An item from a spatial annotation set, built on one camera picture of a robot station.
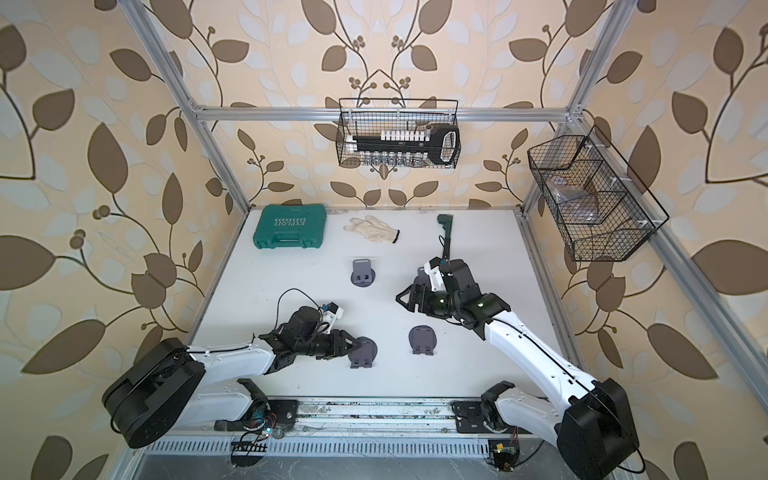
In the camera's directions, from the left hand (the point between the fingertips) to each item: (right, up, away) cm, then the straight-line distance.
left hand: (354, 343), depth 83 cm
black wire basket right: (+63, +36, -10) cm, 73 cm away
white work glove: (+3, +33, +32) cm, 46 cm away
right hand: (+15, +13, -4) cm, 20 cm away
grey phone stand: (+3, -4, +2) cm, 5 cm away
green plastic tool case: (-26, +34, +27) cm, 51 cm away
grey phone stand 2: (+19, 0, +4) cm, 20 cm away
